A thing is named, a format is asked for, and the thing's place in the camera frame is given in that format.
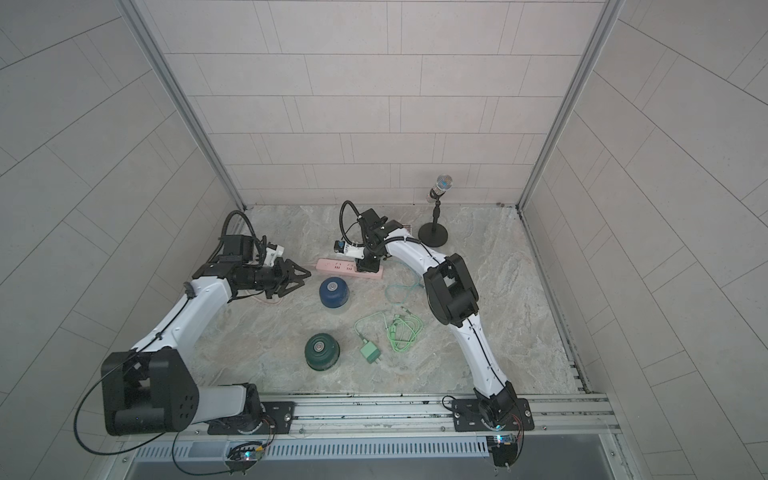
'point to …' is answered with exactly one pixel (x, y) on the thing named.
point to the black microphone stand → (433, 234)
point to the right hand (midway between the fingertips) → (364, 259)
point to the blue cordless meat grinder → (334, 292)
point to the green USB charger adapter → (371, 353)
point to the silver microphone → (443, 183)
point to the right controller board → (503, 448)
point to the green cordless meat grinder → (321, 351)
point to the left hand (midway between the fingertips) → (311, 272)
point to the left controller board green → (243, 456)
